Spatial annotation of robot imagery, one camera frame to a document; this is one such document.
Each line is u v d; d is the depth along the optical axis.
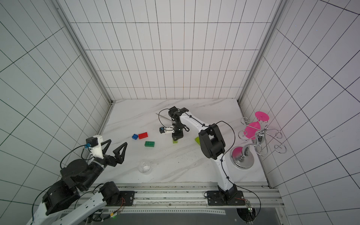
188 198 0.75
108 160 0.52
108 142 0.62
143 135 0.98
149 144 0.92
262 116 0.74
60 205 0.42
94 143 0.50
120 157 0.54
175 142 0.92
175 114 0.74
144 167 0.83
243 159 0.87
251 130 0.69
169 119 1.07
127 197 0.73
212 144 0.56
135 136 0.95
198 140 0.93
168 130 0.82
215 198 0.71
